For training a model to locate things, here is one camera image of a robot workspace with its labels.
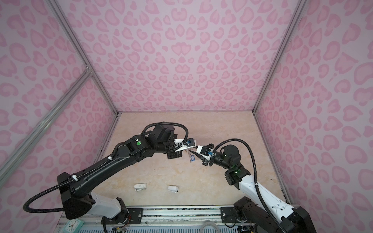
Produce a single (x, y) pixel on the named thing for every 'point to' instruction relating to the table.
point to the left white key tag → (138, 187)
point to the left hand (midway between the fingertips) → (187, 143)
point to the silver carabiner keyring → (189, 155)
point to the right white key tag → (173, 189)
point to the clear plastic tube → (209, 223)
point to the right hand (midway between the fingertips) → (193, 146)
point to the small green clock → (74, 225)
